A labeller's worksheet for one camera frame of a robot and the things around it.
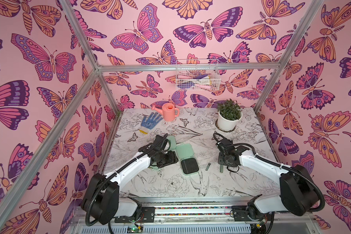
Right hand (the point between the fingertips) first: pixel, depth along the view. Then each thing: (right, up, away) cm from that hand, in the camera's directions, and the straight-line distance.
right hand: (223, 159), depth 89 cm
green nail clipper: (-1, -6, +1) cm, 6 cm away
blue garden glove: (-51, +20, +21) cm, 59 cm away
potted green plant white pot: (+6, +30, +6) cm, 31 cm away
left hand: (-29, +1, -5) cm, 29 cm away
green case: (-31, +7, +8) cm, 33 cm away
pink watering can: (-35, +31, +18) cm, 50 cm away
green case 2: (-21, -3, +1) cm, 21 cm away
